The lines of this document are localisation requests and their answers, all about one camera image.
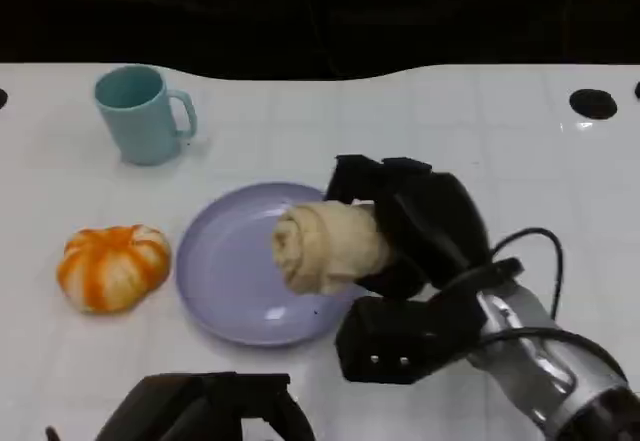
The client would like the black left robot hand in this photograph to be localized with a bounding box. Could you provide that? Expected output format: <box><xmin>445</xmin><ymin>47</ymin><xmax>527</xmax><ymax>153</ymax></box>
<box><xmin>93</xmin><ymin>371</ymin><xmax>315</xmax><ymax>441</ymax></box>

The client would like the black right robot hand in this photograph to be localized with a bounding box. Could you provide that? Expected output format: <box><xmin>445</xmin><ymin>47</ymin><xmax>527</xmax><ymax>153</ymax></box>
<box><xmin>323</xmin><ymin>154</ymin><xmax>495</xmax><ymax>303</ymax></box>

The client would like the beige towel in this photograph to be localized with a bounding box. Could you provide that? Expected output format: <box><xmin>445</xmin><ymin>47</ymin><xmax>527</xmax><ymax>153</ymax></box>
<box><xmin>271</xmin><ymin>200</ymin><xmax>396</xmax><ymax>296</ymax></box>

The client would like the lilac plate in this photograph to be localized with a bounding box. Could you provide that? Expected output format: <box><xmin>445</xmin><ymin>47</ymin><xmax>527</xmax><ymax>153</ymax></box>
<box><xmin>174</xmin><ymin>182</ymin><xmax>369</xmax><ymax>347</ymax></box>

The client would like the orange and white bread roll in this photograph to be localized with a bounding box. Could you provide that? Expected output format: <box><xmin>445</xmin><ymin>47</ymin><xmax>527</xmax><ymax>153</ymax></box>
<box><xmin>55</xmin><ymin>224</ymin><xmax>173</xmax><ymax>315</ymax></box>

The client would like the pale green mug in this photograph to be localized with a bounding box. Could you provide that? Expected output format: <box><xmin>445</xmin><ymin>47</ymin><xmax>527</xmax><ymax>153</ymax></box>
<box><xmin>93</xmin><ymin>64</ymin><xmax>198</xmax><ymax>167</ymax></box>

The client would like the black looping right arm cable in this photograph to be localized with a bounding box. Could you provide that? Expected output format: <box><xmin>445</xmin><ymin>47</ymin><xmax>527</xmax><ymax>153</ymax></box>
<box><xmin>487</xmin><ymin>227</ymin><xmax>565</xmax><ymax>320</ymax></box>

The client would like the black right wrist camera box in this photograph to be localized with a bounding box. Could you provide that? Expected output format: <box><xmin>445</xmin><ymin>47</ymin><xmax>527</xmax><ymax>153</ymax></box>
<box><xmin>334</xmin><ymin>288</ymin><xmax>485</xmax><ymax>386</ymax></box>

